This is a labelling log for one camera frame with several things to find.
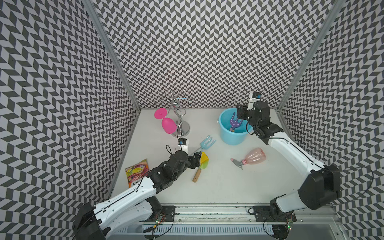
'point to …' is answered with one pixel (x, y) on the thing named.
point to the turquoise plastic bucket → (238, 137)
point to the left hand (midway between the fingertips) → (194, 153)
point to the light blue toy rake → (205, 144)
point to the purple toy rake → (234, 124)
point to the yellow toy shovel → (204, 157)
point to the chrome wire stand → (179, 101)
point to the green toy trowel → (204, 162)
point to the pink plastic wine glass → (168, 125)
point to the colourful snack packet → (137, 172)
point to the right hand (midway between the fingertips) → (240, 107)
